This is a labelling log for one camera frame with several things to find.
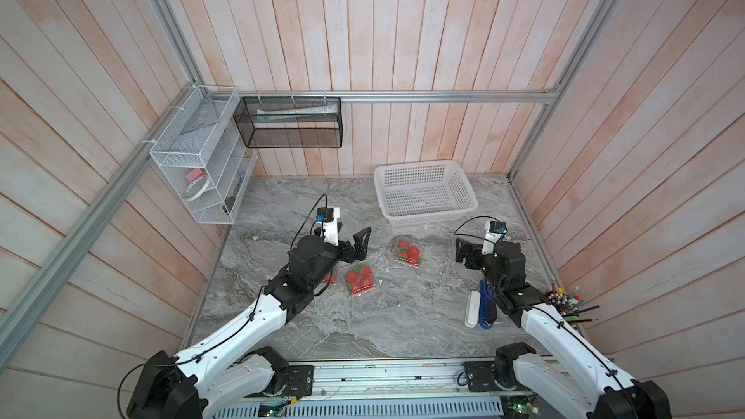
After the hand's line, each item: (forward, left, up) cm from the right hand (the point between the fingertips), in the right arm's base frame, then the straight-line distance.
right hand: (471, 238), depth 84 cm
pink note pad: (+10, +81, +16) cm, 84 cm away
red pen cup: (-18, -23, -4) cm, 29 cm away
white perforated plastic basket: (+30, +14, -14) cm, 35 cm away
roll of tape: (+6, +79, +15) cm, 81 cm away
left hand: (-4, +34, +9) cm, 35 cm away
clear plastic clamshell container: (-8, +34, -13) cm, 37 cm away
